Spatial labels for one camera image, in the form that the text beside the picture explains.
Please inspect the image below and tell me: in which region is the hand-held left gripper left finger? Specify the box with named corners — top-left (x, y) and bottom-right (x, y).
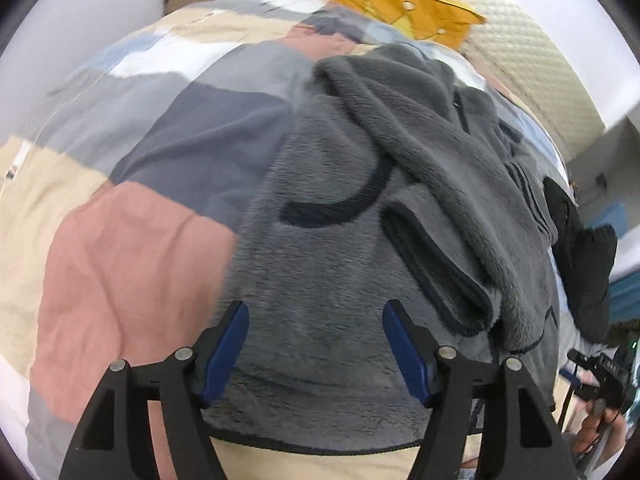
top-left (59, 300), bottom-right (250, 480)

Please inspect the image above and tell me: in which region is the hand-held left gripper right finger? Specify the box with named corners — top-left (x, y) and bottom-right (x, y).
top-left (382, 299), bottom-right (573, 480)

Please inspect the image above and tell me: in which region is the grey fleece jacket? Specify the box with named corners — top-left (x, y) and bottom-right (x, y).
top-left (205, 42), bottom-right (561, 456)

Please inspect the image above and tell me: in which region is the person's right hand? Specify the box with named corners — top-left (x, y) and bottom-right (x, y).
top-left (572, 395), bottom-right (628, 456)

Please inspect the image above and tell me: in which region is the teal curtain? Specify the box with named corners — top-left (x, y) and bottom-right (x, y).
top-left (607, 275), bottom-right (640, 323)

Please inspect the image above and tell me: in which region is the black garment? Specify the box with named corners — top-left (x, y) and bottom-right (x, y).
top-left (542, 177), bottom-right (618, 341)

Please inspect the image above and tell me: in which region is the patchwork bed duvet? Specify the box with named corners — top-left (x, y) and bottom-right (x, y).
top-left (0, 0), bottom-right (571, 480)

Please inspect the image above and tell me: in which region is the cream quilted headboard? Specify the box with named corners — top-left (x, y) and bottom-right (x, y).
top-left (460, 0), bottom-right (606, 161)

